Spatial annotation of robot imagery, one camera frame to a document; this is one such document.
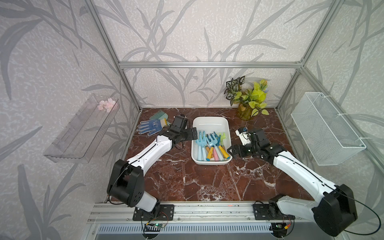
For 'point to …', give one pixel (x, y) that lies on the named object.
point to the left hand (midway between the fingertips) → (191, 133)
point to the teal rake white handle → (218, 137)
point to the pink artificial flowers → (108, 105)
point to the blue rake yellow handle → (211, 141)
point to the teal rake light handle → (203, 144)
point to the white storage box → (220, 125)
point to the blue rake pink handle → (216, 159)
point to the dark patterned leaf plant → (233, 87)
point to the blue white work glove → (150, 126)
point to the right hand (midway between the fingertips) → (234, 147)
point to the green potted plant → (250, 105)
